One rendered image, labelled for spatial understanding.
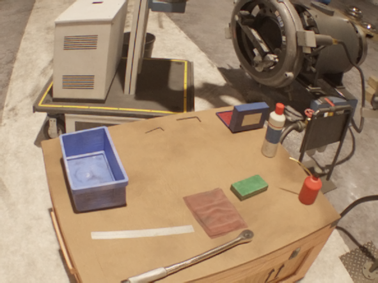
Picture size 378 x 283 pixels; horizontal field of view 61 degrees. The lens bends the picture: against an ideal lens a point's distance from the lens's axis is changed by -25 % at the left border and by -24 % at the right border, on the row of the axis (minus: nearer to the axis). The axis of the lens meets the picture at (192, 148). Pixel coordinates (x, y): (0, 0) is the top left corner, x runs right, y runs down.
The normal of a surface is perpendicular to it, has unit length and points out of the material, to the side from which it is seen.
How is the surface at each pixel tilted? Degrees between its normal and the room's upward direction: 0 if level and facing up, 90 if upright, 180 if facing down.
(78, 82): 90
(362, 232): 0
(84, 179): 0
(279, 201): 0
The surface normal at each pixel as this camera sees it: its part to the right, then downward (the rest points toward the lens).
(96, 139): 0.40, 0.59
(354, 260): 0.12, -0.79
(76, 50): 0.00, 0.61
